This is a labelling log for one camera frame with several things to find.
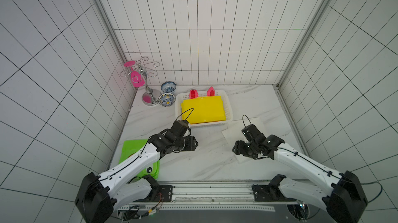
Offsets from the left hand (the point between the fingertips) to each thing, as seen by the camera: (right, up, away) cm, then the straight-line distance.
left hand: (191, 147), depth 77 cm
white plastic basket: (+21, +24, +23) cm, 40 cm away
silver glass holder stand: (-32, +26, +33) cm, 53 cm away
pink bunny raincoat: (+1, +28, +25) cm, 38 cm away
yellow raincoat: (+8, +18, +20) cm, 28 cm away
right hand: (+22, -3, +3) cm, 22 cm away
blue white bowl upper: (-20, +34, +40) cm, 57 cm away
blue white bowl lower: (-20, +24, +33) cm, 45 cm away
